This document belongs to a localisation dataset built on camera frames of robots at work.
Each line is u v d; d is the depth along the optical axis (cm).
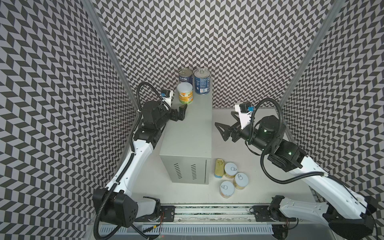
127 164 43
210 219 72
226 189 76
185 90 71
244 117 49
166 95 60
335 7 68
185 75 74
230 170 82
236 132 50
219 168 85
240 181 79
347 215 38
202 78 72
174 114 65
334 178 40
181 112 65
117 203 37
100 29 79
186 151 58
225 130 54
